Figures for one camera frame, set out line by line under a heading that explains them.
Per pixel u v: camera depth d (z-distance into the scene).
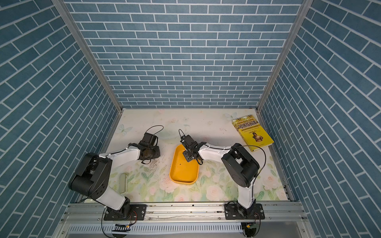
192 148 0.73
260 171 0.51
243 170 0.49
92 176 0.46
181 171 0.89
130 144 0.68
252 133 1.02
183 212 0.75
